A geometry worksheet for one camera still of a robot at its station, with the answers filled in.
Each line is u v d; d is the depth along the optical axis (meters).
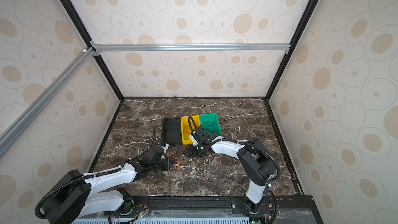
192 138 0.75
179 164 0.87
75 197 0.41
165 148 0.80
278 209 0.72
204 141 0.69
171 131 1.03
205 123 1.03
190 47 0.93
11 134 0.51
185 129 1.00
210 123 1.03
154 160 0.68
